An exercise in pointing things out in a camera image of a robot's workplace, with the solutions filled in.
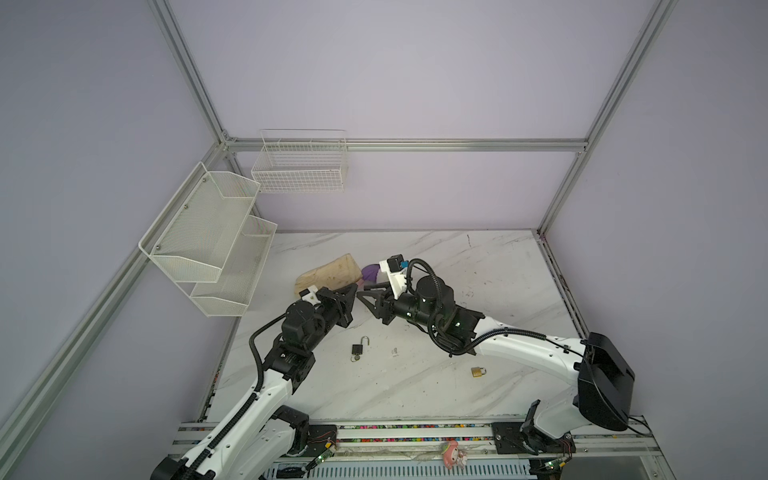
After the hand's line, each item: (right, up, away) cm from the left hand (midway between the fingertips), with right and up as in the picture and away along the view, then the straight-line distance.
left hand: (358, 282), depth 73 cm
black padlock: (-2, -22, +15) cm, 27 cm away
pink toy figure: (+23, -41, -4) cm, 47 cm away
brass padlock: (+33, -27, +11) cm, 44 cm away
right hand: (+1, -2, -4) cm, 5 cm away
